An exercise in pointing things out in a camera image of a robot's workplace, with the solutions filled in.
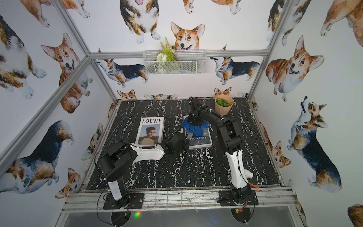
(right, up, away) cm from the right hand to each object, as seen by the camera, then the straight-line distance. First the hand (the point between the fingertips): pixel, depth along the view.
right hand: (189, 121), depth 100 cm
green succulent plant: (+24, +14, +3) cm, 28 cm away
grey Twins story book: (+6, -12, -9) cm, 17 cm away
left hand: (+1, -12, -9) cm, 15 cm away
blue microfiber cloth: (+4, -5, -4) cm, 8 cm away
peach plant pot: (+26, +7, +3) cm, 27 cm away
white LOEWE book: (-27, -7, -3) cm, 28 cm away
